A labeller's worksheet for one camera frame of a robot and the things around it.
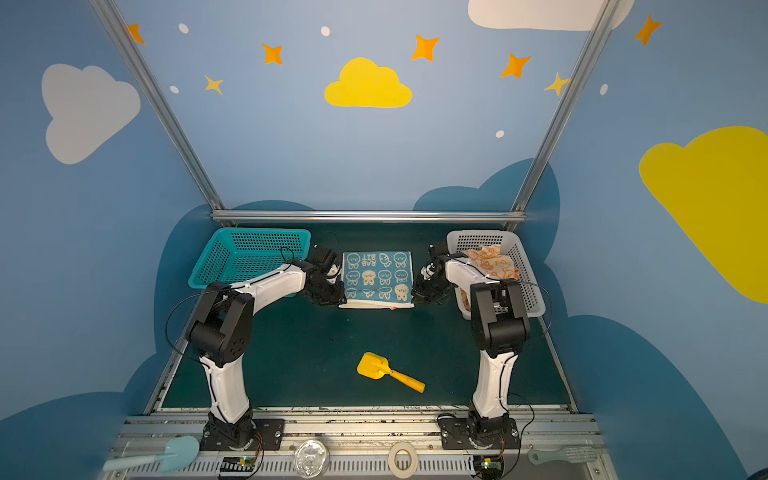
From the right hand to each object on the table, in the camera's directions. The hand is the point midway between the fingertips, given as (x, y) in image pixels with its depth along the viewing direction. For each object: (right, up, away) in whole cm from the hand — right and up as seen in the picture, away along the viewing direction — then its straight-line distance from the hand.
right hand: (415, 296), depth 97 cm
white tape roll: (-3, -38, -27) cm, 46 cm away
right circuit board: (+17, -39, -24) cm, 49 cm away
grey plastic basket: (+18, +19, +12) cm, 29 cm away
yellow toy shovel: (-12, -18, -13) cm, 26 cm away
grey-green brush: (+36, -35, -25) cm, 56 cm away
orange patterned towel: (+29, +10, +8) cm, 32 cm away
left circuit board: (-47, -39, -24) cm, 65 cm away
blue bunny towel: (-13, +5, +8) cm, 16 cm away
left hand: (-24, 0, 0) cm, 24 cm away
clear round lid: (-26, -33, -30) cm, 52 cm away
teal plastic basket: (-66, +14, +14) cm, 69 cm away
